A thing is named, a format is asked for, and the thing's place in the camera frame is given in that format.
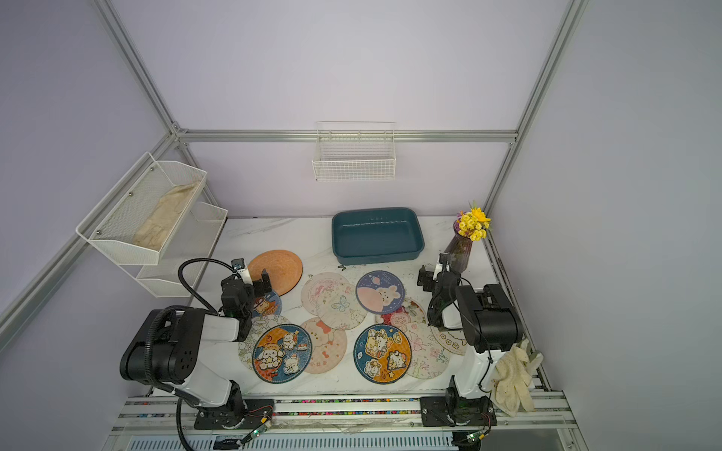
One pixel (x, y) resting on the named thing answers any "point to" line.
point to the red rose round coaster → (411, 313)
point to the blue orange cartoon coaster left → (281, 353)
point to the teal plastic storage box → (365, 236)
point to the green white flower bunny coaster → (259, 322)
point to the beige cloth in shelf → (157, 223)
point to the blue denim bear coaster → (268, 303)
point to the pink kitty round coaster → (313, 288)
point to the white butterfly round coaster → (338, 306)
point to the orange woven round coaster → (284, 270)
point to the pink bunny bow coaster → (329, 347)
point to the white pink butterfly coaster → (429, 357)
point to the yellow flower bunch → (474, 224)
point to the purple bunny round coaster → (380, 292)
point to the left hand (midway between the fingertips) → (251, 275)
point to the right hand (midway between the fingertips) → (431, 266)
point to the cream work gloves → (512, 379)
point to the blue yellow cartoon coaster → (383, 353)
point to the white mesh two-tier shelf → (175, 270)
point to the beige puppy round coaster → (453, 339)
